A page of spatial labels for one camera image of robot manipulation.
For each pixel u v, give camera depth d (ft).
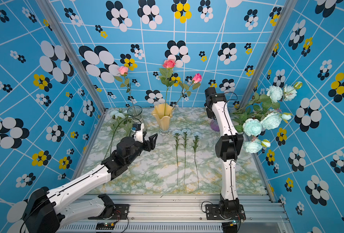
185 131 3.33
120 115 3.62
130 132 3.45
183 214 2.43
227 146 1.93
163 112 3.17
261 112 2.19
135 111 3.12
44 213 1.25
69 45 2.71
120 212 2.38
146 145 2.19
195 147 3.17
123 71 2.84
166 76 3.00
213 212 2.38
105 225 2.37
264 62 2.91
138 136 2.16
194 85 2.64
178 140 3.25
